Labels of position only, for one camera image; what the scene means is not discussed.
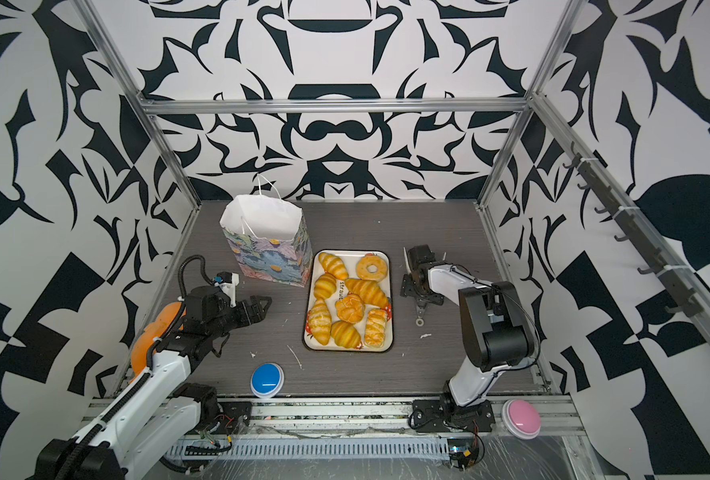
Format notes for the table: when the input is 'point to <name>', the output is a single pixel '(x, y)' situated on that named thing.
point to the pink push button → (521, 419)
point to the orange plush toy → (151, 333)
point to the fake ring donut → (371, 267)
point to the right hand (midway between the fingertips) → (420, 289)
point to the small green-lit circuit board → (463, 452)
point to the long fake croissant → (368, 292)
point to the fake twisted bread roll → (374, 337)
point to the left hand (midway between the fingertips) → (259, 298)
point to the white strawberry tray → (349, 301)
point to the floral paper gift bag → (269, 239)
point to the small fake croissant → (325, 285)
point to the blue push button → (267, 379)
